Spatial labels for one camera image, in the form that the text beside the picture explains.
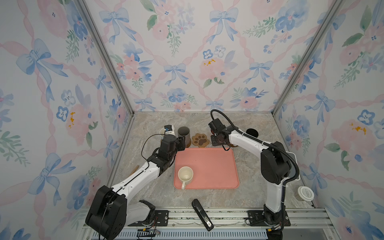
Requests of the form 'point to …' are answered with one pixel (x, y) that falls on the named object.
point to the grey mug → (184, 131)
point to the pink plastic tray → (213, 168)
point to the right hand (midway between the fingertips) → (217, 139)
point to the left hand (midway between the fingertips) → (181, 135)
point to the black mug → (252, 132)
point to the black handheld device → (202, 215)
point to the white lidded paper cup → (304, 193)
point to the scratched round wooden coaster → (232, 145)
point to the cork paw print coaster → (200, 140)
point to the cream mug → (185, 174)
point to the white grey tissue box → (293, 171)
